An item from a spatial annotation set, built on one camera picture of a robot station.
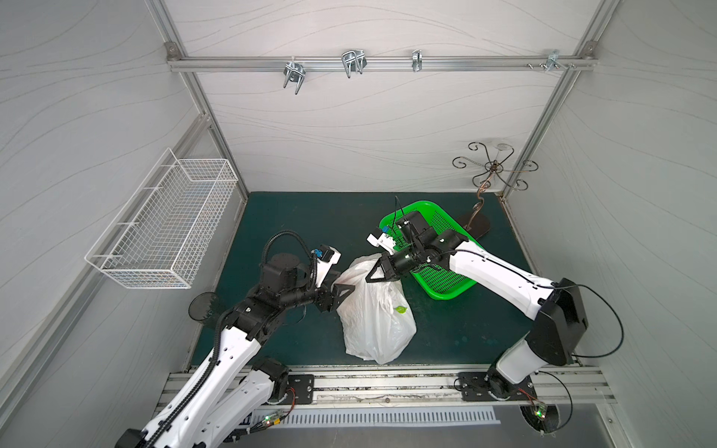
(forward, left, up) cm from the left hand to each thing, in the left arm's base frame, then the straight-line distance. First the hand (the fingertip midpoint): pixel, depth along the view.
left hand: (346, 282), depth 69 cm
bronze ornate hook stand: (+35, -46, -17) cm, 60 cm away
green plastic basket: (+6, -26, -9) cm, 28 cm away
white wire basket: (+7, +47, +8) cm, 48 cm away
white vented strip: (-26, -13, -23) cm, 37 cm away
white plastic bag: (-7, -8, -5) cm, 11 cm away
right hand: (+3, -5, -2) cm, 6 cm away
